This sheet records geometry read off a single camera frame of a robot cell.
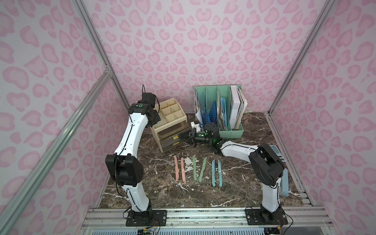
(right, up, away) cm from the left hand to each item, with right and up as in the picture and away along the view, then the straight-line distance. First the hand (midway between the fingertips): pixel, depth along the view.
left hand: (154, 120), depth 86 cm
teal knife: (+35, -31, +2) cm, 47 cm away
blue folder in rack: (+42, +11, +6) cm, 43 cm away
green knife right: (+29, -30, +4) cm, 42 cm away
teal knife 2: (+39, -28, +5) cm, 48 cm away
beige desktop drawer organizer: (+11, -2, -4) cm, 12 cm away
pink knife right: (+17, -33, +2) cm, 37 cm away
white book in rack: (+49, +10, +7) cm, 51 cm away
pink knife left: (+13, -30, +4) cm, 33 cm away
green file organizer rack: (+41, +10, +7) cm, 42 cm away
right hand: (+14, -10, -7) cm, 19 cm away
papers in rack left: (+25, +6, +2) cm, 26 cm away
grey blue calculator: (+77, -20, +9) cm, 80 cm away
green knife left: (+23, -29, +4) cm, 38 cm away
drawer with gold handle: (+11, -7, +2) cm, 13 cm away
